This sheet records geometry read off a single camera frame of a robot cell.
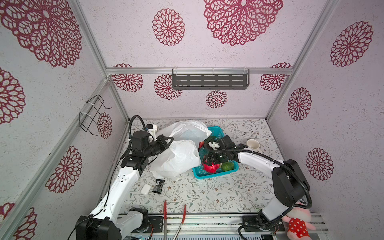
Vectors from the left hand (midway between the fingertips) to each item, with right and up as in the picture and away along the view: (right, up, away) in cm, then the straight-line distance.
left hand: (173, 140), depth 76 cm
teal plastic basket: (+14, -20, +16) cm, 29 cm away
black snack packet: (-10, -26, +9) cm, 30 cm away
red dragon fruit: (+20, -16, +8) cm, 27 cm away
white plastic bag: (+5, -7, -6) cm, 10 cm away
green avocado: (+29, -15, +8) cm, 34 cm away
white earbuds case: (-17, -28, +9) cm, 34 cm away
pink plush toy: (+58, -39, -8) cm, 70 cm away
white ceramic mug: (+51, -4, +25) cm, 57 cm away
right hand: (+20, -11, +13) cm, 26 cm away
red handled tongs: (-4, -38, 0) cm, 38 cm away
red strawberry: (+15, -3, +17) cm, 23 cm away
